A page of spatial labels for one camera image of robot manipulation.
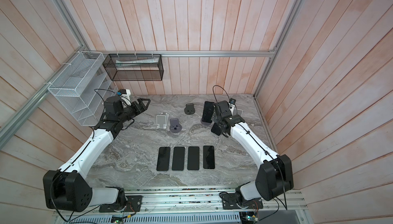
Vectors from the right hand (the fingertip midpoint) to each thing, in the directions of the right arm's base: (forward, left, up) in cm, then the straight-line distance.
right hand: (223, 116), depth 86 cm
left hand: (0, +42, +9) cm, 43 cm away
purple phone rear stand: (+8, +8, -8) cm, 14 cm away
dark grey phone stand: (+16, +21, -14) cm, 30 cm away
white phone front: (-17, +8, -17) cm, 25 cm away
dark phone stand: (+1, +2, -15) cm, 15 cm away
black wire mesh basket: (+37, +60, +7) cm, 71 cm away
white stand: (+5, +38, -12) cm, 40 cm away
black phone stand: (-18, +17, -18) cm, 30 cm away
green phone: (-19, +26, -18) cm, 37 cm away
